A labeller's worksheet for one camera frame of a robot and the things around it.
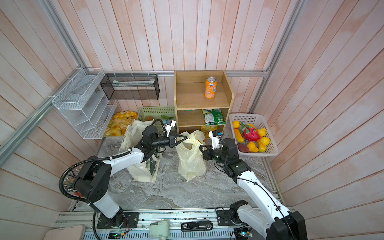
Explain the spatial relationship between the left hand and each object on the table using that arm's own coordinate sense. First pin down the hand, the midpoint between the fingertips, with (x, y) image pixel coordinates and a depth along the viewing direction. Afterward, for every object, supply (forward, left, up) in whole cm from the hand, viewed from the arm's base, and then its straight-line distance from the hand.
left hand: (186, 140), depth 79 cm
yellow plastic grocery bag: (-11, -3, -2) cm, 11 cm away
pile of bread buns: (+28, +51, -17) cm, 61 cm away
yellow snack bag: (+24, -16, -18) cm, 34 cm away
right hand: (-3, -7, -1) cm, 8 cm away
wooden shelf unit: (+24, -10, +8) cm, 27 cm away
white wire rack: (+13, +54, +7) cm, 56 cm away
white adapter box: (-38, +12, -18) cm, 44 cm away
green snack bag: (+19, -17, -2) cm, 26 cm away
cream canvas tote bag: (-15, +20, -6) cm, 25 cm away
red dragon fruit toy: (+15, -42, -13) cm, 46 cm away
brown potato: (+35, +30, -19) cm, 50 cm away
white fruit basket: (+29, -53, -17) cm, 63 cm away
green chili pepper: (+37, +16, -21) cm, 45 cm away
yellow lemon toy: (+9, -50, -13) cm, 53 cm away
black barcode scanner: (-37, -5, -17) cm, 41 cm away
